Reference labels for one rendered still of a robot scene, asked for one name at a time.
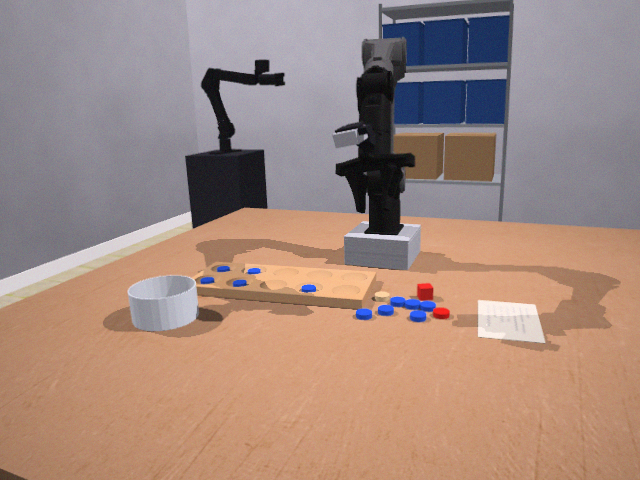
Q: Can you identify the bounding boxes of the tan tray with round pockets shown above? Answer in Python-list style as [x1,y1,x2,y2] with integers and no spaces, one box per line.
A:
[192,262,376,309]

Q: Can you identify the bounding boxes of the white sheet of paper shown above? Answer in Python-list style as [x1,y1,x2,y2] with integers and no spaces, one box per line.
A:
[478,300,546,344]

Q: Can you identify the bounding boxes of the red cube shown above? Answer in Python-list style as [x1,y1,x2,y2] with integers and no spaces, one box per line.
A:
[417,283,433,301]

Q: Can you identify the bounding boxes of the red disc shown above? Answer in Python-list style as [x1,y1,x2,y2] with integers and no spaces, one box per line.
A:
[433,308,450,319]

